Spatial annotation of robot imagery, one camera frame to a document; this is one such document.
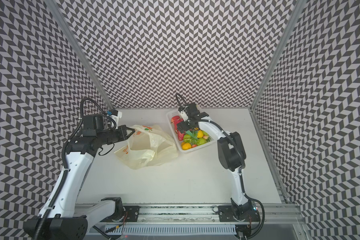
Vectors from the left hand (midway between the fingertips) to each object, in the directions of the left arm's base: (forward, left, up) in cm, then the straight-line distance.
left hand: (134, 131), depth 72 cm
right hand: (+17, -24, -19) cm, 35 cm away
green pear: (+6, -34, -20) cm, 40 cm away
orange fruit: (+4, -25, -21) cm, 32 cm away
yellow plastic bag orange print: (-4, -6, -6) cm, 10 cm away
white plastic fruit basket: (+28, -15, -18) cm, 36 cm away
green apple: (+9, -26, -21) cm, 34 cm away
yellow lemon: (+10, -34, -18) cm, 39 cm away
